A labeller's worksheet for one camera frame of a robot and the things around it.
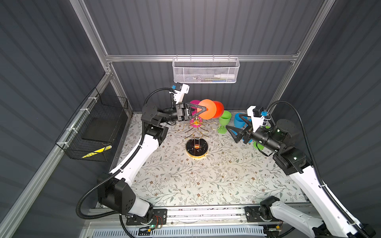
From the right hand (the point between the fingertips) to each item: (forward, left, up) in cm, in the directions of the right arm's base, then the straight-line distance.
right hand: (235, 122), depth 61 cm
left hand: (-2, +13, +8) cm, 15 cm away
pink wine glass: (+11, +17, -12) cm, 23 cm away
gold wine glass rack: (+12, +16, -39) cm, 44 cm away
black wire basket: (+2, +68, -10) cm, 69 cm away
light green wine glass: (+25, -2, -27) cm, 36 cm away
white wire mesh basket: (+75, +9, -19) cm, 78 cm away
